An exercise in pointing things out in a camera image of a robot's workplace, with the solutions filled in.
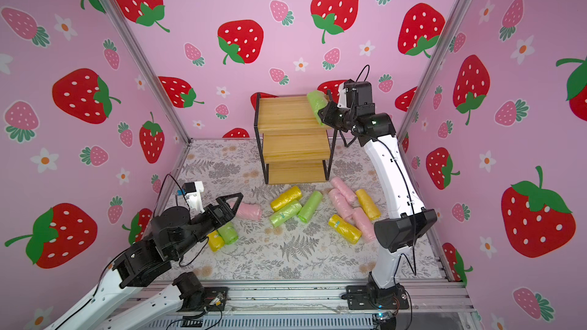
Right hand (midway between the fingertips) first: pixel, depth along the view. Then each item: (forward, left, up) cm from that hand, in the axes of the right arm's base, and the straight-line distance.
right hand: (325, 110), depth 74 cm
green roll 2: (-15, +4, -38) cm, 41 cm away
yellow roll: (-12, +14, -37) cm, 41 cm away
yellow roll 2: (-12, -21, -39) cm, 46 cm away
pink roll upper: (-8, -12, -37) cm, 40 cm away
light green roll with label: (-19, +13, -37) cm, 44 cm away
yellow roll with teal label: (-24, -11, -37) cm, 46 cm away
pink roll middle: (-13, -9, -37) cm, 40 cm away
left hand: (-29, +24, -11) cm, 39 cm away
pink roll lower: (-21, -18, -38) cm, 48 cm away
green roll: (-30, +33, -36) cm, 57 cm away
